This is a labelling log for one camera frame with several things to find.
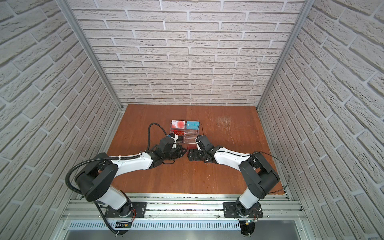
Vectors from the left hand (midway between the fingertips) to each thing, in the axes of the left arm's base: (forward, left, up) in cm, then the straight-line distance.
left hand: (188, 148), depth 87 cm
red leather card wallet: (+5, -2, -8) cm, 10 cm away
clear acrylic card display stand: (+14, +1, -2) cm, 14 cm away
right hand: (-2, -3, -5) cm, 6 cm away
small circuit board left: (-35, +33, -12) cm, 50 cm away
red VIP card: (+13, +7, -3) cm, 15 cm away
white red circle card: (+18, +7, +1) cm, 19 cm away
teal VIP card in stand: (+17, -3, +1) cm, 17 cm away
